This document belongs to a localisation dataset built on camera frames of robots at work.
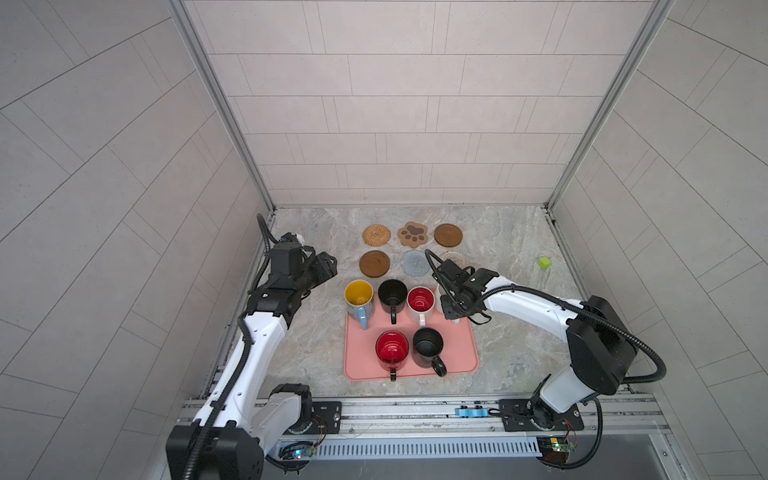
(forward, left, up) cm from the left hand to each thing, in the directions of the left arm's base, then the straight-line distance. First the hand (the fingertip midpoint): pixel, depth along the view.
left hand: (335, 257), depth 78 cm
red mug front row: (-18, -15, -19) cm, 30 cm away
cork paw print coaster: (+24, -22, -20) cm, 38 cm away
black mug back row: (-5, -15, -12) cm, 20 cm away
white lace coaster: (+13, -37, -20) cm, 44 cm away
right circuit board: (-39, -53, -19) cm, 69 cm away
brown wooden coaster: (+10, -9, -19) cm, 23 cm away
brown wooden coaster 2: (+23, -35, -20) cm, 46 cm away
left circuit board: (-41, +5, -15) cm, 44 cm away
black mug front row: (-17, -25, -18) cm, 35 cm away
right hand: (-8, -32, -17) cm, 37 cm away
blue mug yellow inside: (-4, -5, -16) cm, 17 cm away
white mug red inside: (-5, -23, -18) cm, 30 cm away
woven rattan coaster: (+23, -9, -20) cm, 31 cm away
